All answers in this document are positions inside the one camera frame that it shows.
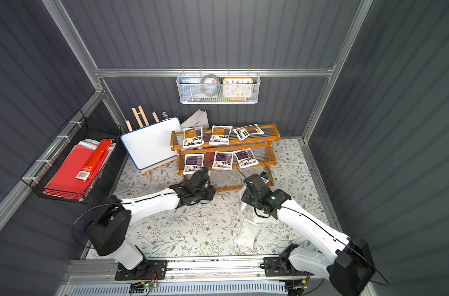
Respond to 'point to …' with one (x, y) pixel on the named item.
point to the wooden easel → (143, 122)
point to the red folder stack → (63, 182)
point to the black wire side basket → (80, 127)
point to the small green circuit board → (140, 287)
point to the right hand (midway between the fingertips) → (246, 196)
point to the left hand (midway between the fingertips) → (216, 193)
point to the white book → (198, 119)
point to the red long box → (92, 160)
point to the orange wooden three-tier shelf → (261, 145)
